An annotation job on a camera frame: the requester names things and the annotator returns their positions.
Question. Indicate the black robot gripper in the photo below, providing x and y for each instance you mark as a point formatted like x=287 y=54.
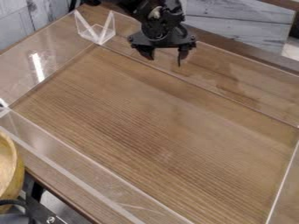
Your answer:
x=161 y=36

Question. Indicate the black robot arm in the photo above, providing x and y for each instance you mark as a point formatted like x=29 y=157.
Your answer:
x=151 y=12

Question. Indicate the brown wooden bowl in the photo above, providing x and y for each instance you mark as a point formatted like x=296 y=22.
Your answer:
x=11 y=169

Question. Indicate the clear acrylic corner bracket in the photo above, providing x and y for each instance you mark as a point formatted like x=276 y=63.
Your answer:
x=99 y=34

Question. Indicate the clear acrylic tray enclosure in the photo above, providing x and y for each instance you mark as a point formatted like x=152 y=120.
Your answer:
x=153 y=141

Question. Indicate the black metal table frame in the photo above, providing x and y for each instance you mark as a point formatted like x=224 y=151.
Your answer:
x=49 y=209

